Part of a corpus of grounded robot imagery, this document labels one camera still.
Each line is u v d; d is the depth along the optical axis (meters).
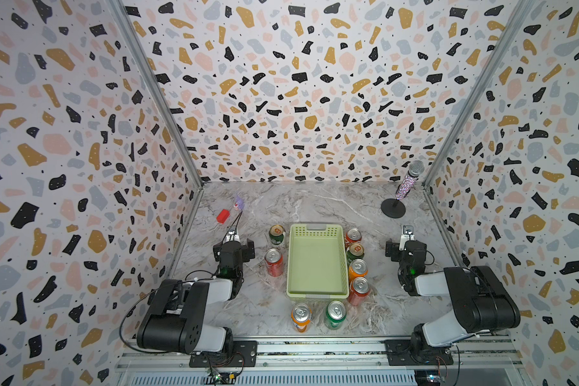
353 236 0.90
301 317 0.72
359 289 0.77
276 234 0.90
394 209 1.11
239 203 1.10
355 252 0.85
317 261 0.95
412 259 0.72
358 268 0.82
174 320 0.44
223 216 1.06
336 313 0.72
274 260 0.84
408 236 0.81
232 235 0.79
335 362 0.73
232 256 0.69
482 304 0.45
